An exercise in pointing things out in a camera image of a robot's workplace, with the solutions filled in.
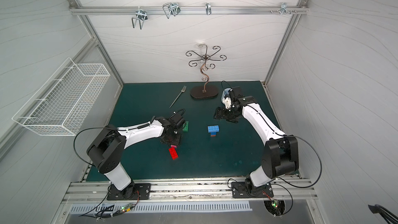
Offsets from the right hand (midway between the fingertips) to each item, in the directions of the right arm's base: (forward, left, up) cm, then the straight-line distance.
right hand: (221, 117), depth 85 cm
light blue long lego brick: (-3, +4, -7) cm, 9 cm away
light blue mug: (+24, -4, -6) cm, 25 cm away
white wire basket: (-8, +73, +19) cm, 76 cm away
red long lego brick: (-17, +26, -12) cm, 33 cm away
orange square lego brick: (-5, +4, -13) cm, 15 cm away
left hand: (-11, +25, -12) cm, 30 cm away
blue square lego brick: (-5, +4, -10) cm, 12 cm away
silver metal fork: (+31, +27, -12) cm, 43 cm away
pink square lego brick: (-13, +26, -12) cm, 31 cm away
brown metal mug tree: (+30, +11, -13) cm, 35 cm away
